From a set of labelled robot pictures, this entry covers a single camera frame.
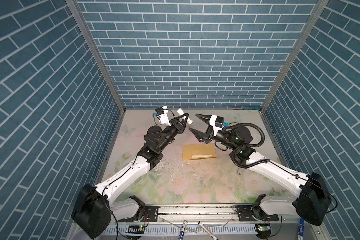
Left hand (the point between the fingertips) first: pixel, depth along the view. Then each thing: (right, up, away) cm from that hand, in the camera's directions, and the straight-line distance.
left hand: (188, 116), depth 67 cm
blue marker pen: (-3, -53, +1) cm, 53 cm away
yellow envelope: (+3, -22, +29) cm, 37 cm away
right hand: (+2, -2, -6) cm, 6 cm away
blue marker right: (+53, -53, +2) cm, 75 cm away
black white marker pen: (+9, -54, +2) cm, 55 cm away
